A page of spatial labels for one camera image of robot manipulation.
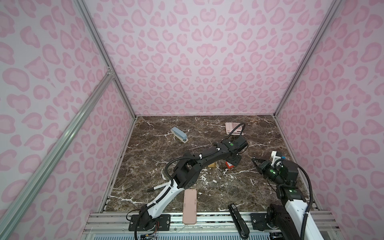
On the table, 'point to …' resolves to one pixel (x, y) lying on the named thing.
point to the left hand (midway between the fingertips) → (235, 158)
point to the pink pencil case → (190, 207)
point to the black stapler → (240, 223)
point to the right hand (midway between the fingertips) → (252, 158)
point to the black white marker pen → (157, 187)
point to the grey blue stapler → (179, 134)
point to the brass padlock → (213, 165)
